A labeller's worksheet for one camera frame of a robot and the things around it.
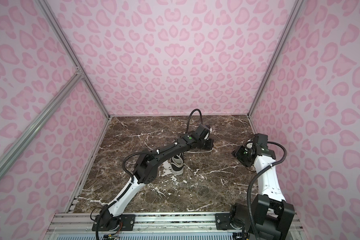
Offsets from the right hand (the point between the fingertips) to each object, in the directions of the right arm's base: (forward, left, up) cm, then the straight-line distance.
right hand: (236, 152), depth 81 cm
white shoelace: (+7, +12, -9) cm, 17 cm away
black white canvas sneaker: (-4, +32, -8) cm, 33 cm away
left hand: (+9, +8, -5) cm, 14 cm away
